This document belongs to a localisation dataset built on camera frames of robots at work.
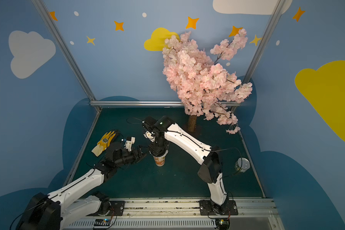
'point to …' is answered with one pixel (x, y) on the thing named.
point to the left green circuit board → (102, 222)
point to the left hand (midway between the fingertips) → (150, 149)
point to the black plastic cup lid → (157, 151)
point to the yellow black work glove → (103, 143)
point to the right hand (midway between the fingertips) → (160, 148)
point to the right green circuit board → (223, 224)
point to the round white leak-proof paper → (165, 154)
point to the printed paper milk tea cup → (159, 161)
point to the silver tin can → (245, 163)
